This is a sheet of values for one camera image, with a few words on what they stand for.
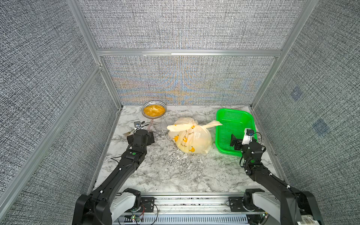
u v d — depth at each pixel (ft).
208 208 2.40
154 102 3.94
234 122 3.56
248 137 2.36
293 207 1.35
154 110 3.57
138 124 2.32
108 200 1.40
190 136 2.76
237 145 2.53
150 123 3.59
